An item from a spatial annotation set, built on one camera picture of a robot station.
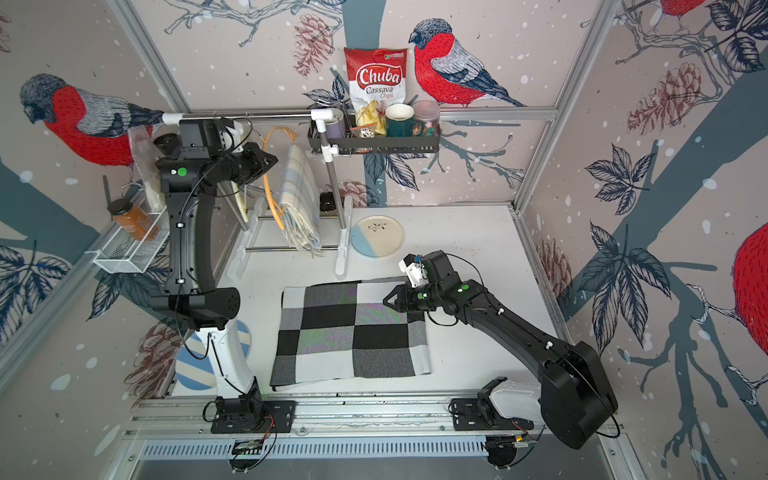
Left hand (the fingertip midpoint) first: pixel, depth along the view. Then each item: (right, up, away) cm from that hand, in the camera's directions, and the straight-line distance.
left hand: (280, 148), depth 73 cm
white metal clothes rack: (-25, -25, +34) cm, 49 cm away
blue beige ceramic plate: (+22, -23, +37) cm, 49 cm away
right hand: (+28, -39, +5) cm, 48 cm away
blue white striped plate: (-28, -59, +9) cm, 66 cm away
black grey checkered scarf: (+14, -51, +15) cm, 55 cm away
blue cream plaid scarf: (+2, -12, +9) cm, 15 cm away
